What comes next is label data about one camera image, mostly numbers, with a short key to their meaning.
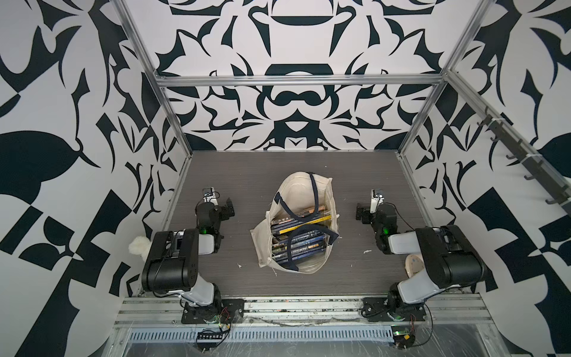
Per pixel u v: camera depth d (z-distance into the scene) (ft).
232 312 2.44
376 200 2.70
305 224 2.63
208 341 2.36
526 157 1.94
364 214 2.79
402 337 2.34
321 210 2.71
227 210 2.84
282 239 2.53
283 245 2.49
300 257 2.44
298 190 2.73
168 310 2.49
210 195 2.65
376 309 2.43
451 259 1.51
